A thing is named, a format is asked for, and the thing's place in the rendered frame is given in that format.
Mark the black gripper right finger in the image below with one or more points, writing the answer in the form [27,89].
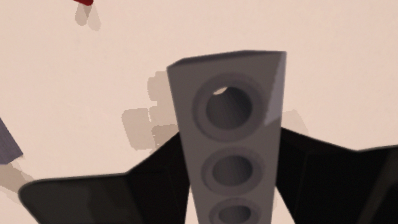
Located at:
[323,183]

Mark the red peg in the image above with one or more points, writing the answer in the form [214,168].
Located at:
[86,2]

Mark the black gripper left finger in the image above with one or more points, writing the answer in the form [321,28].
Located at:
[154,191]

